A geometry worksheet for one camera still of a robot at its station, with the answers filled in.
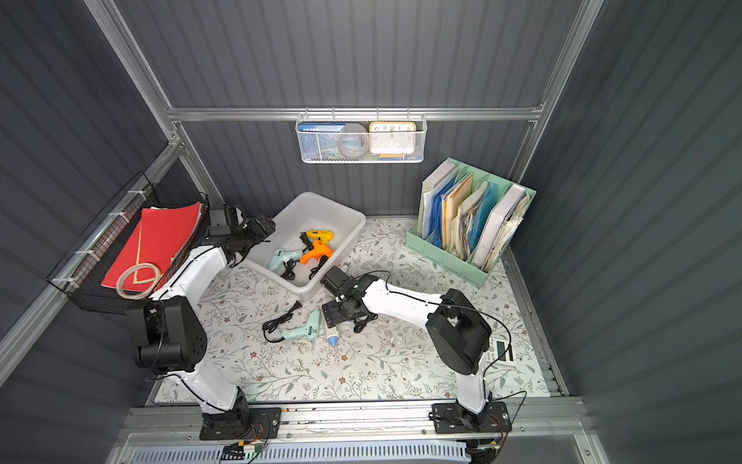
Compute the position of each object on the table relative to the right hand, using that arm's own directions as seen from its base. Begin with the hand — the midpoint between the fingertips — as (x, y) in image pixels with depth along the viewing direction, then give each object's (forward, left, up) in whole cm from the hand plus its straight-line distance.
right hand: (343, 310), depth 87 cm
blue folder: (+32, -31, +5) cm, 45 cm away
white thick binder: (+21, -46, +15) cm, 53 cm away
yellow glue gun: (+34, +11, -4) cm, 36 cm away
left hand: (+22, +27, +13) cm, 37 cm away
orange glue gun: (+26, +12, -3) cm, 28 cm away
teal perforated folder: (+28, -45, +13) cm, 54 cm away
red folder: (+8, +45, +26) cm, 52 cm away
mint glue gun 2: (-5, +10, -4) cm, 12 cm away
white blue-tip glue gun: (-7, +3, -4) cm, 9 cm away
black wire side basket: (-8, +53, +29) cm, 61 cm away
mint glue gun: (+24, +26, -4) cm, 35 cm away
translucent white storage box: (+39, +23, +2) cm, 45 cm away
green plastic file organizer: (+25, -38, +14) cm, 48 cm away
